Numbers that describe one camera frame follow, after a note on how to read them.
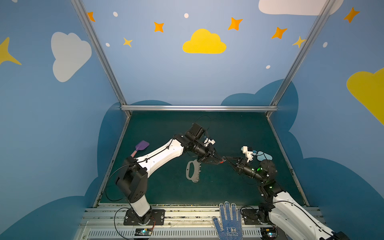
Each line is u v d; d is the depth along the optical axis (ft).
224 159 2.44
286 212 1.75
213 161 2.39
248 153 2.40
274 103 3.79
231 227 2.35
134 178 1.43
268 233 2.35
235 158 2.40
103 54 2.82
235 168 2.30
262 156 3.16
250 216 2.46
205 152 2.24
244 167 2.21
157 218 2.42
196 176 2.91
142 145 3.23
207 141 2.61
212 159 2.21
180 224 2.40
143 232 2.33
